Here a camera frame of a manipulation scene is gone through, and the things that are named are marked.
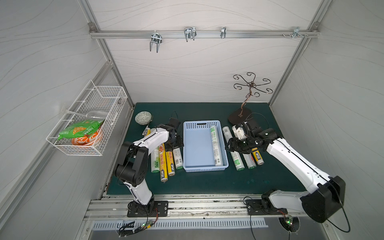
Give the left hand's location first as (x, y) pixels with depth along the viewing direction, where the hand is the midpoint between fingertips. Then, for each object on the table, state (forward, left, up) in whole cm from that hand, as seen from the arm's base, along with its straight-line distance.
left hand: (178, 146), depth 91 cm
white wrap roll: (-2, -23, -1) cm, 23 cm away
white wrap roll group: (-7, 0, 0) cm, 7 cm away
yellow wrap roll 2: (-5, -48, -1) cm, 49 cm away
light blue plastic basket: (0, -16, -2) cm, 16 cm away
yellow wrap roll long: (-18, +6, -1) cm, 19 cm away
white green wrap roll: (-10, +13, -1) cm, 16 cm away
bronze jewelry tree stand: (+29, -44, -2) cm, 53 cm away
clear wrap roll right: (-5, -42, -1) cm, 42 cm away
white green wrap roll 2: (-7, -35, -1) cm, 36 cm away
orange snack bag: (-13, +35, +28) cm, 47 cm away
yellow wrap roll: (-15, +3, -2) cm, 15 cm away
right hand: (-6, -29, +11) cm, 32 cm away
